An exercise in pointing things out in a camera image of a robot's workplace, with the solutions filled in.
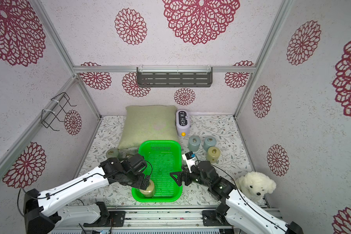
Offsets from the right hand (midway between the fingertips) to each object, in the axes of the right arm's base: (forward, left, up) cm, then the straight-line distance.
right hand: (175, 170), depth 73 cm
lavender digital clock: (+39, -4, -7) cm, 40 cm away
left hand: (-6, +18, -4) cm, 19 cm away
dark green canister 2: (+14, +29, -8) cm, 33 cm away
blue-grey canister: (+24, -21, -10) cm, 34 cm away
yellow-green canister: (-8, +13, -8) cm, 17 cm away
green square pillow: (+36, +24, -4) cm, 43 cm away
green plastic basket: (+16, +10, -18) cm, 27 cm away
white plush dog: (-7, -37, +1) cm, 38 cm away
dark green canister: (+14, +39, -8) cm, 42 cm away
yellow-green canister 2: (+16, -23, -10) cm, 29 cm away
